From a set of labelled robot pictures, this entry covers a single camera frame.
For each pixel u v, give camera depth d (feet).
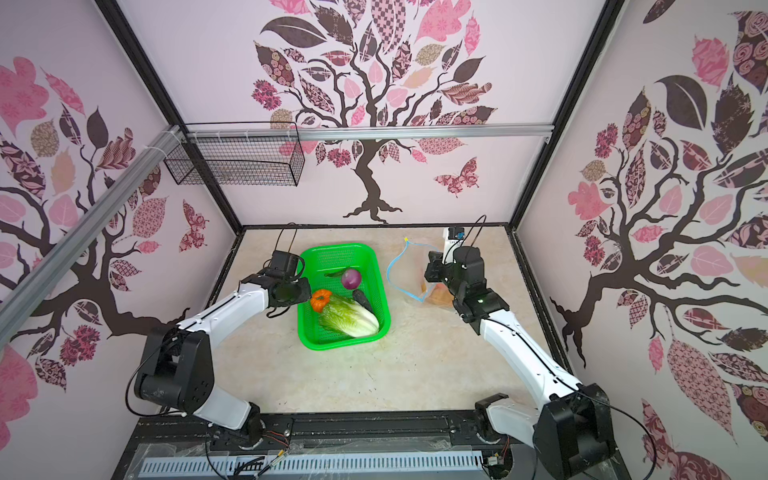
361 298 3.11
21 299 1.64
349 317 2.74
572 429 1.27
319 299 2.99
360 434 2.46
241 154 3.11
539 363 1.48
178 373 1.44
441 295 2.82
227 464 2.29
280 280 2.29
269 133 2.99
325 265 3.53
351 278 3.18
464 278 1.92
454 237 2.20
